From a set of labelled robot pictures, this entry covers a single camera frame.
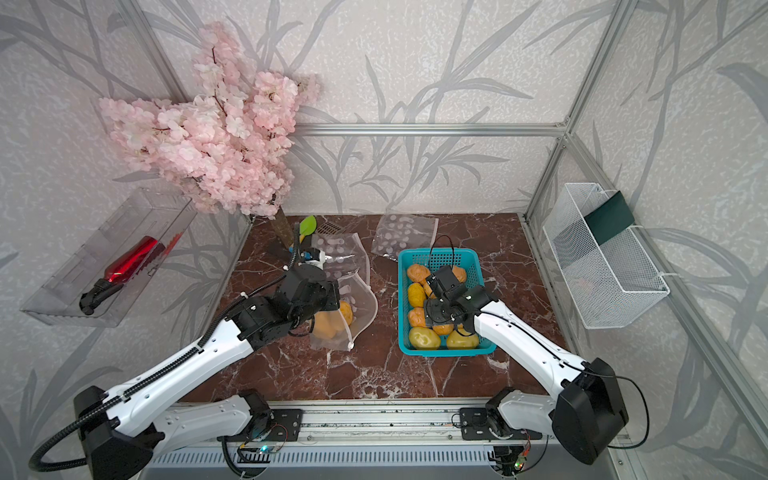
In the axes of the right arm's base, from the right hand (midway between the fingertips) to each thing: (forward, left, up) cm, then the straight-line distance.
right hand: (442, 308), depth 83 cm
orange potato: (0, +7, -5) cm, 9 cm away
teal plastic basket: (+26, -1, -11) cm, 28 cm away
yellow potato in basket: (+7, +7, -6) cm, 12 cm away
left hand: (+1, +27, +11) cm, 29 cm away
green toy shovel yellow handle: (+42, +50, -11) cm, 66 cm away
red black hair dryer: (-3, +71, +24) cm, 75 cm away
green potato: (-7, -4, -7) cm, 11 cm away
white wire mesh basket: (-7, -32, +22) cm, 39 cm away
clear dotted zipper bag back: (+38, +13, -10) cm, 41 cm away
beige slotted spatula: (+39, +40, -9) cm, 57 cm away
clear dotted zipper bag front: (+3, +23, -1) cm, 23 cm away
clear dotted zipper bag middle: (+24, +32, -8) cm, 41 cm away
